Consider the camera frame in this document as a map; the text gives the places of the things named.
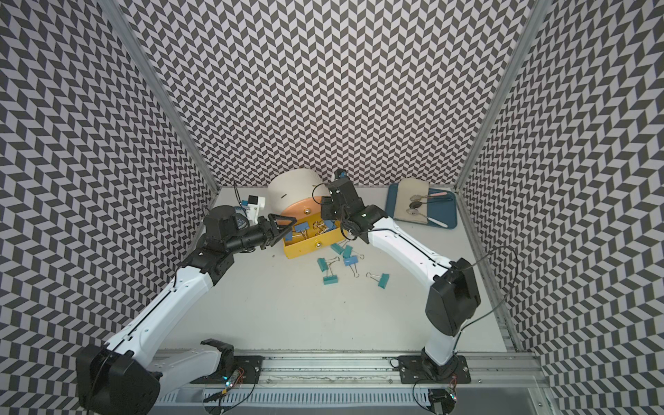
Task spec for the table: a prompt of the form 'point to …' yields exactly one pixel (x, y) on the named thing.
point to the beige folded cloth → (406, 188)
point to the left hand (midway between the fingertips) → (294, 227)
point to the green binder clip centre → (330, 279)
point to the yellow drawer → (309, 233)
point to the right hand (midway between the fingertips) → (329, 205)
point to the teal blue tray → (442, 208)
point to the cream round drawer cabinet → (293, 185)
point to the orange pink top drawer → (304, 207)
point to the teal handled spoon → (418, 204)
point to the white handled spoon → (415, 212)
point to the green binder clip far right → (382, 280)
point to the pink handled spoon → (418, 197)
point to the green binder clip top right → (347, 252)
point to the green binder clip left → (322, 264)
